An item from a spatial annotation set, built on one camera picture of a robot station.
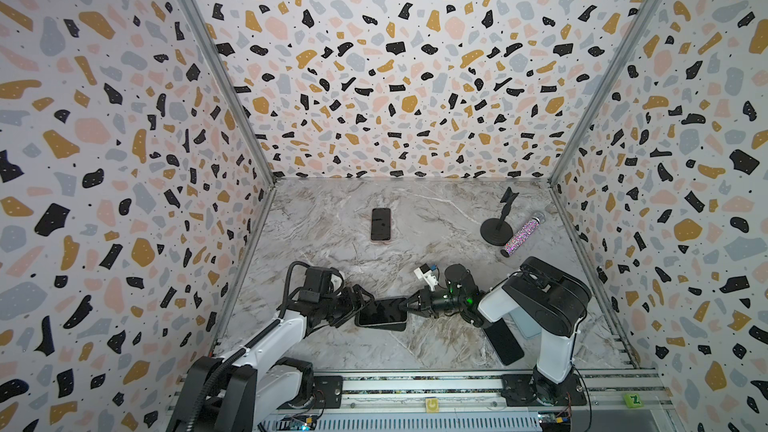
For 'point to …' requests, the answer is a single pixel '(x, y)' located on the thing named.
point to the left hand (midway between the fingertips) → (367, 300)
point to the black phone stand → (498, 231)
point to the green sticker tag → (633, 400)
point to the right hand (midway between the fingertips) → (397, 306)
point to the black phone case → (397, 327)
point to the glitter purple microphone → (538, 218)
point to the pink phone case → (381, 241)
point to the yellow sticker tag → (431, 405)
